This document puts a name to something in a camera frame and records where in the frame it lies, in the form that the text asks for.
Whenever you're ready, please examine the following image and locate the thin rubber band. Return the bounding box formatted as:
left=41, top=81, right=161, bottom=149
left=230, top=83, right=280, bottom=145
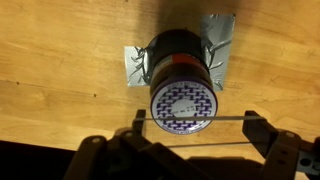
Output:
left=134, top=115, right=268, bottom=148

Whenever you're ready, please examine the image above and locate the small grey duct tape piece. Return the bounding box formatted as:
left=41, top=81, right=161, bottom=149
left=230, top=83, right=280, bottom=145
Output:
left=123, top=45, right=153, bottom=88

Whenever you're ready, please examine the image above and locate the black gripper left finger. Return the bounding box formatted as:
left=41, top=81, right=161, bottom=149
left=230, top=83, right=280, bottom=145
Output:
left=63, top=109, right=201, bottom=180

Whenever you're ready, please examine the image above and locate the brown cup with purple base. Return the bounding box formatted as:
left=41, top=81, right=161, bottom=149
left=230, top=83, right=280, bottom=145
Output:
left=148, top=29, right=219, bottom=135

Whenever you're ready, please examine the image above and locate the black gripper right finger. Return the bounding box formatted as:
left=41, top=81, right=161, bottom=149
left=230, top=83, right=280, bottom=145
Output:
left=242, top=110, right=320, bottom=180

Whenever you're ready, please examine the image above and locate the large grey duct tape piece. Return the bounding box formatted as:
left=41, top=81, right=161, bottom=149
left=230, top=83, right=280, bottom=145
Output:
left=199, top=13, right=236, bottom=92

